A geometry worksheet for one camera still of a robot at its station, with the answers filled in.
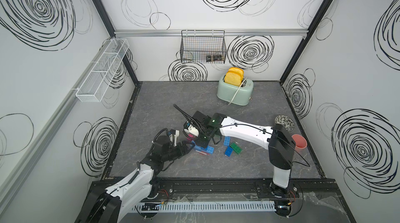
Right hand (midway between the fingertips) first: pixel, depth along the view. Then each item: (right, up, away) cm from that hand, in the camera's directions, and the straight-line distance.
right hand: (198, 141), depth 81 cm
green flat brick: (+21, -5, +5) cm, 22 cm away
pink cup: (+53, -1, -1) cm, 53 cm away
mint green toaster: (+17, +26, +18) cm, 36 cm away
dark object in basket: (+9, +46, +8) cm, 47 cm away
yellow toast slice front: (+21, +35, +14) cm, 43 cm away
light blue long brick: (+5, -4, -1) cm, 7 cm away
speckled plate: (+54, +8, +15) cm, 56 cm away
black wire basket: (+3, +64, +43) cm, 77 cm away
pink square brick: (-4, +5, -9) cm, 11 cm away
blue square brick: (+16, -7, +4) cm, 18 cm away
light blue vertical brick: (+16, -2, +8) cm, 18 cm away
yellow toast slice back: (+23, +41, +16) cm, 50 cm away
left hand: (-4, -3, 0) cm, 5 cm away
